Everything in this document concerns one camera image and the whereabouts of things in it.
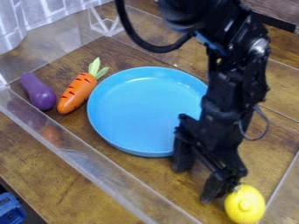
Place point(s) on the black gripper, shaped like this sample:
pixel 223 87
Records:
pixel 209 139

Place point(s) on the yellow toy lemon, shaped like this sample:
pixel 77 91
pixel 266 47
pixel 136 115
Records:
pixel 244 205

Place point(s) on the blue round tray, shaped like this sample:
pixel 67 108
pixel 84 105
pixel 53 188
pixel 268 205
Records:
pixel 135 105

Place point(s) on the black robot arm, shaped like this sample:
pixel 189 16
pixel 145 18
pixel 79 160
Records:
pixel 235 37

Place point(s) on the orange toy carrot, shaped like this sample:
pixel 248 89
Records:
pixel 81 86

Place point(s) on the purple toy eggplant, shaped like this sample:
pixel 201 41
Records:
pixel 41 95

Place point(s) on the blue plastic object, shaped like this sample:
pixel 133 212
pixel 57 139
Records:
pixel 12 213

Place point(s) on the black bar on table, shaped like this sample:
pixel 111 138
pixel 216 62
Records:
pixel 283 25

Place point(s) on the white checkered curtain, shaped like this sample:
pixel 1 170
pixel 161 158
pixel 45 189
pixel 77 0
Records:
pixel 24 15

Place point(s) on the clear acrylic enclosure wall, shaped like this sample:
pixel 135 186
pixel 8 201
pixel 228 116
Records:
pixel 77 180

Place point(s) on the clear acrylic corner bracket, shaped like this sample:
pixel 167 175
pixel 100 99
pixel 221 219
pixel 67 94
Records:
pixel 107 27

